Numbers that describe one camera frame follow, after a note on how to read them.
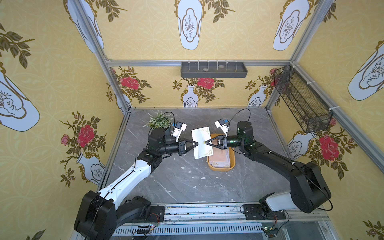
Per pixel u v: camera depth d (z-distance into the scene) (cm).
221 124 72
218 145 72
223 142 68
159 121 90
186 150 67
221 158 93
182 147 64
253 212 75
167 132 62
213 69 92
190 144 69
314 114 81
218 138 72
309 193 43
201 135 73
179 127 66
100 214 39
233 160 87
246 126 64
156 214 73
